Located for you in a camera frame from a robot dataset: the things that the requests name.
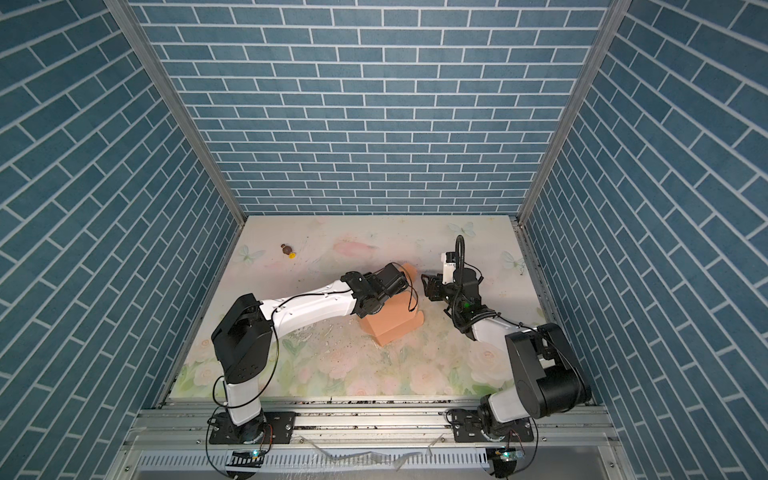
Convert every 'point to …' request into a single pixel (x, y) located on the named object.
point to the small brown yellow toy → (288, 250)
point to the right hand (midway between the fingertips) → (428, 272)
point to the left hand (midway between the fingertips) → (365, 286)
